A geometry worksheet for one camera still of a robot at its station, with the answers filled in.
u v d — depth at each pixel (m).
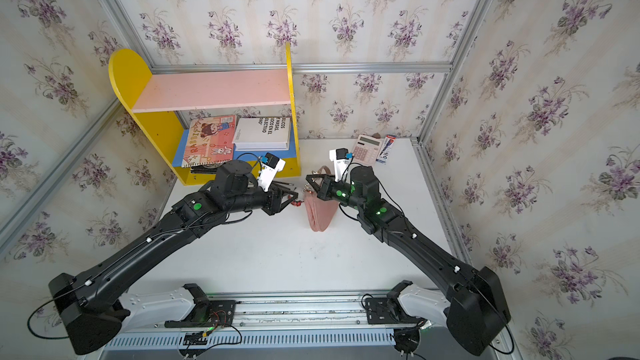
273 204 0.58
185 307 0.60
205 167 1.06
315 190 0.68
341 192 0.63
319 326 0.72
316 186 0.69
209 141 1.01
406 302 0.61
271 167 0.59
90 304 0.38
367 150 1.14
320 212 0.78
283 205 0.63
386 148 1.15
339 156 0.65
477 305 0.39
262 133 0.98
